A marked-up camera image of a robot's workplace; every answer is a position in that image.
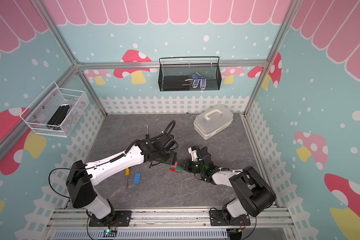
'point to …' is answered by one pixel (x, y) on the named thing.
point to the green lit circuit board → (109, 233)
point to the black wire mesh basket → (189, 73)
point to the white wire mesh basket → (55, 111)
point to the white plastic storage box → (211, 121)
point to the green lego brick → (177, 168)
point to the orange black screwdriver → (147, 135)
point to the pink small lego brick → (175, 165)
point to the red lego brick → (174, 170)
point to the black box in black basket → (175, 83)
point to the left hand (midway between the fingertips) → (171, 160)
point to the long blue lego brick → (137, 178)
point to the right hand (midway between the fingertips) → (178, 164)
